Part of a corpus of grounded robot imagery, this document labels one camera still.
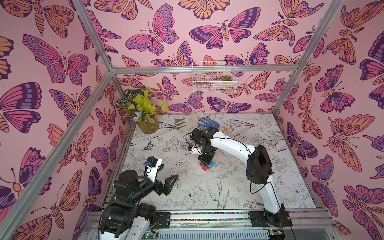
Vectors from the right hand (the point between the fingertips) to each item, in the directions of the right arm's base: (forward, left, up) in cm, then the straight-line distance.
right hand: (206, 160), depth 87 cm
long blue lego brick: (-4, -3, +1) cm, 5 cm away
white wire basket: (+51, -4, +18) cm, 54 cm away
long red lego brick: (-2, +2, -6) cm, 6 cm away
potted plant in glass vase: (+30, +42, +16) cm, 54 cm away
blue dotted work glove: (+36, 0, -7) cm, 36 cm away
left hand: (-14, +17, +18) cm, 28 cm away
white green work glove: (+34, +26, -8) cm, 44 cm away
